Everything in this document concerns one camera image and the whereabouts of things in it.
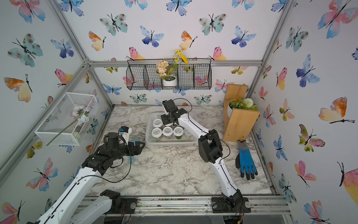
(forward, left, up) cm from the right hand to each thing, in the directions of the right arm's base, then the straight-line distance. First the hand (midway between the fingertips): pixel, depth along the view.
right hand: (167, 116), depth 97 cm
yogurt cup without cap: (-9, -15, -7) cm, 19 cm away
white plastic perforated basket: (-13, +11, -12) cm, 20 cm away
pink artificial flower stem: (-15, +43, +17) cm, 49 cm away
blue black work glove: (-25, -51, -11) cm, 57 cm away
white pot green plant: (+4, -45, +11) cm, 47 cm away
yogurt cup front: (-9, -1, -6) cm, 10 cm away
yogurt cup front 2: (-8, -8, -6) cm, 13 cm away
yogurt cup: (-2, +7, -6) cm, 9 cm away
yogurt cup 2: (-10, +6, -6) cm, 13 cm away
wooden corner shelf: (-9, -46, +3) cm, 47 cm away
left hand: (-24, +11, +5) cm, 27 cm away
